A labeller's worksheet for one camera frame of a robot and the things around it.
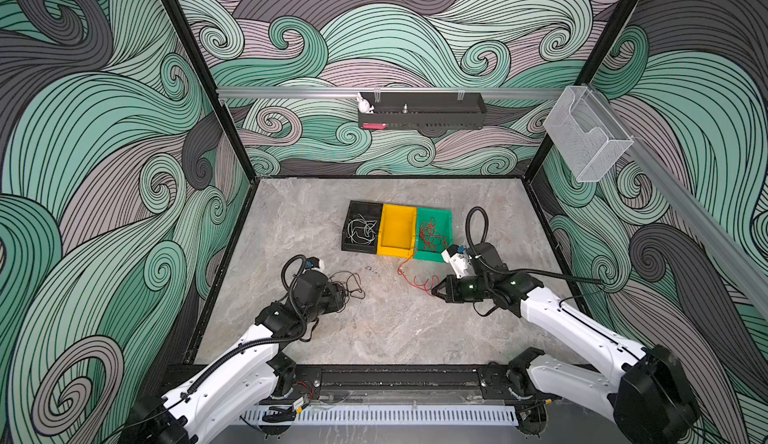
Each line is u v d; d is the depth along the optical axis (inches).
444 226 41.9
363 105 33.6
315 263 29.3
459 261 29.3
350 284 35.7
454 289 27.5
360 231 40.5
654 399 15.0
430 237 39.6
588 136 30.7
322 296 25.4
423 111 37.7
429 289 31.2
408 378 29.5
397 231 39.9
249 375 19.9
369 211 42.6
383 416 29.9
